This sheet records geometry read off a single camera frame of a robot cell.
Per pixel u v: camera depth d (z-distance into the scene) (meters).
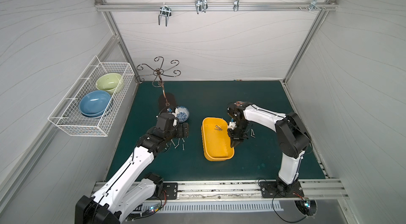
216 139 0.90
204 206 0.70
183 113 1.01
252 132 0.93
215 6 0.77
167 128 0.60
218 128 0.95
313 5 0.77
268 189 0.73
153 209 0.69
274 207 0.65
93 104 0.65
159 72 0.82
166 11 0.78
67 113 0.58
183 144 0.89
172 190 0.73
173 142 0.89
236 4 0.73
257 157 0.83
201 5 0.76
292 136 0.50
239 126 0.76
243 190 0.75
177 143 0.88
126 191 0.44
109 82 0.73
